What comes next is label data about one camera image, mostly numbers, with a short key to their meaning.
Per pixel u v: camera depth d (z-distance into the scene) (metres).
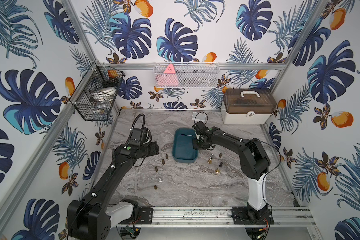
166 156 0.95
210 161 0.92
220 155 0.95
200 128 0.78
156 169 0.90
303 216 0.76
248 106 1.10
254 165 0.52
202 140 0.72
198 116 1.15
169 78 0.90
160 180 0.85
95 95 0.80
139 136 0.61
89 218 0.38
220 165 0.92
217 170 0.88
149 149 0.69
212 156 0.95
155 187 0.82
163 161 0.91
